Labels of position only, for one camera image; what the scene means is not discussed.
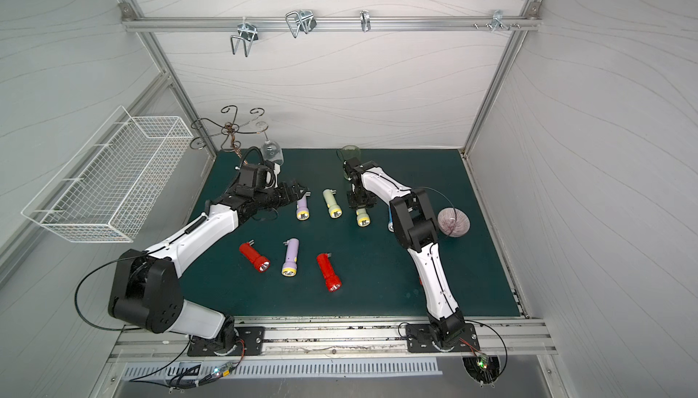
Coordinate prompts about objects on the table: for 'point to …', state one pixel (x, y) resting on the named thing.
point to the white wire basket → (106, 192)
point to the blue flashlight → (391, 227)
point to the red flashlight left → (262, 263)
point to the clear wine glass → (270, 150)
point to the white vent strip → (193, 372)
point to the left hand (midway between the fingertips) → (299, 192)
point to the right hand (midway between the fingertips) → (359, 204)
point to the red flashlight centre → (333, 281)
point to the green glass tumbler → (348, 152)
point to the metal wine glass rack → (230, 130)
